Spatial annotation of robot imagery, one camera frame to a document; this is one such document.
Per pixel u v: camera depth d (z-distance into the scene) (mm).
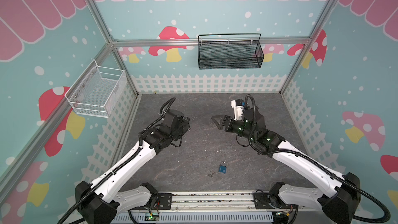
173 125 545
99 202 374
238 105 636
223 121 619
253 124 512
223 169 833
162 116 562
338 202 378
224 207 738
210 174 827
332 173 414
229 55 920
